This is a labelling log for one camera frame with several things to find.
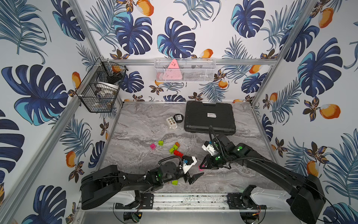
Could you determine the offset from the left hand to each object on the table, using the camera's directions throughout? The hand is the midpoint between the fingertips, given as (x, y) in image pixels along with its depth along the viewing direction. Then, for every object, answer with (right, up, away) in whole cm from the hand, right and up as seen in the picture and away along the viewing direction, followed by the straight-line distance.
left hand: (200, 164), depth 72 cm
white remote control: (-17, +21, +32) cm, 41 cm away
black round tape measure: (-12, +24, +38) cm, 47 cm away
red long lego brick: (-12, +1, +18) cm, 22 cm away
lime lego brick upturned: (-24, +7, +23) cm, 34 cm away
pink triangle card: (-15, +54, +18) cm, 59 cm away
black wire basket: (-64, +42, +20) cm, 79 cm away
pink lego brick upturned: (-29, +5, +23) cm, 37 cm away
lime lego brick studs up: (-16, +3, +20) cm, 26 cm away
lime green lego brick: (-13, -13, +8) cm, 20 cm away
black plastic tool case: (+4, +24, +32) cm, 40 cm away
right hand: (+1, -2, +3) cm, 3 cm away
